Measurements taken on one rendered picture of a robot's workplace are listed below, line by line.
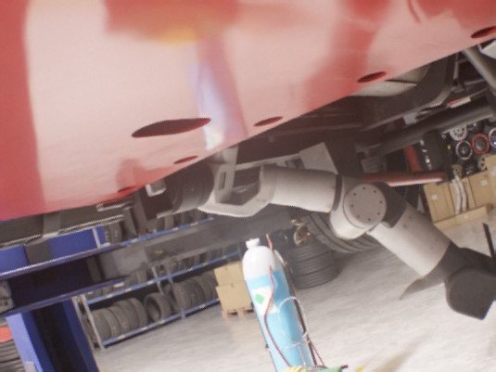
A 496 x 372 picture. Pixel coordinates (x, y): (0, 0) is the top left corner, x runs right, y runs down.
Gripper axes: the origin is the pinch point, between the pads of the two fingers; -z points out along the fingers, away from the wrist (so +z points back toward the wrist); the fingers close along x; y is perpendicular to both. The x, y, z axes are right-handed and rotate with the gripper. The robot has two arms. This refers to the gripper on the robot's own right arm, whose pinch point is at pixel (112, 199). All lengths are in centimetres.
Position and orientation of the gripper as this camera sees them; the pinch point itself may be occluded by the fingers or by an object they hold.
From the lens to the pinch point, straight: 81.5
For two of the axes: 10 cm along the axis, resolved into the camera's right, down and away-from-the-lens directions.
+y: -7.3, 2.7, 6.3
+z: 6.1, -1.6, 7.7
